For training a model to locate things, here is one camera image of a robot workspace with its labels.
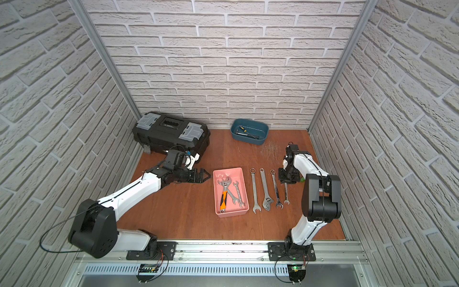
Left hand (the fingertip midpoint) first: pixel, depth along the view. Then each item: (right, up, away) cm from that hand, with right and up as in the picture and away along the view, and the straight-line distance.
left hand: (206, 173), depth 84 cm
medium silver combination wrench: (+35, -1, +14) cm, 38 cm away
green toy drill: (+42, -1, -12) cm, 44 cm away
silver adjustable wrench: (+30, -14, +3) cm, 34 cm away
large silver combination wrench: (+24, -17, +3) cm, 30 cm away
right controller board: (+39, -38, -14) cm, 56 cm away
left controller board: (-22, -38, -13) cm, 46 cm away
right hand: (+42, -5, +7) cm, 43 cm away
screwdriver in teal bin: (+21, +22, +32) cm, 44 cm away
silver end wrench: (+14, -14, +4) cm, 20 cm away
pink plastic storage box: (+14, -2, +12) cm, 18 cm away
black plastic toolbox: (-28, +21, +12) cm, 37 cm away
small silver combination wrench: (+41, -12, +7) cm, 43 cm away
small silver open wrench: (+17, -16, +3) cm, 23 cm away
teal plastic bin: (+24, +24, +35) cm, 48 cm away
